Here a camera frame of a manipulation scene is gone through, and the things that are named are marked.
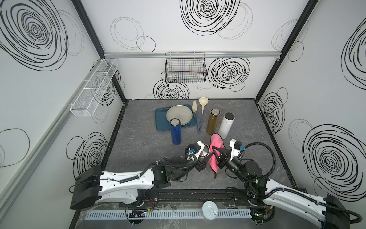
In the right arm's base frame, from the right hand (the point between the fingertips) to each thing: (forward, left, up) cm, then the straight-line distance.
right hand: (212, 150), depth 69 cm
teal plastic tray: (+30, +33, -21) cm, 49 cm away
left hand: (-2, +3, +5) cm, 6 cm away
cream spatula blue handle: (+43, +8, -18) cm, 47 cm away
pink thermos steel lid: (-4, +4, +7) cm, 9 cm away
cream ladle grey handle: (+51, +1, -18) cm, 54 cm away
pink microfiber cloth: (+4, -2, +3) cm, 5 cm away
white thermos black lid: (+19, -11, -5) cm, 22 cm away
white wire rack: (+17, +65, +13) cm, 68 cm away
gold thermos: (+23, -3, -7) cm, 24 cm away
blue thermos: (+15, +20, -11) cm, 27 cm away
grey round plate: (+41, +17, -22) cm, 50 cm away
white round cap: (-23, +1, -15) cm, 28 cm away
